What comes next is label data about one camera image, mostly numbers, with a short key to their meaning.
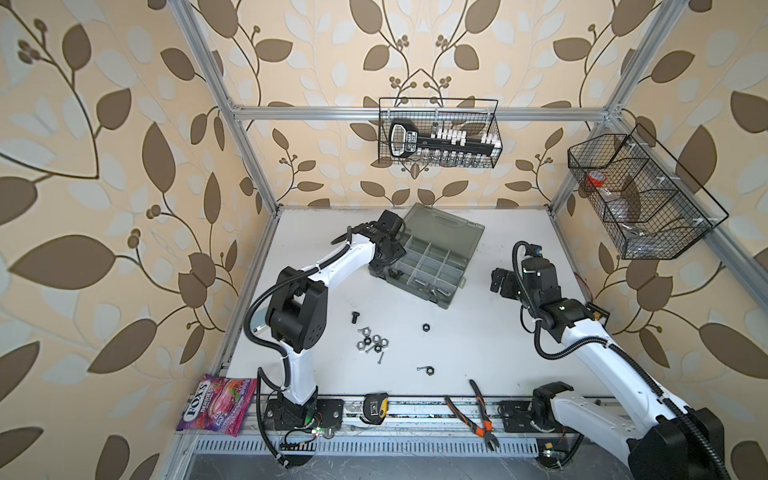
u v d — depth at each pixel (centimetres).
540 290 60
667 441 38
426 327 89
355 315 91
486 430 72
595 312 90
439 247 107
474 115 91
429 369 82
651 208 73
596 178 88
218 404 74
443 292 96
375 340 87
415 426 74
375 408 74
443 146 83
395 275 101
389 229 73
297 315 50
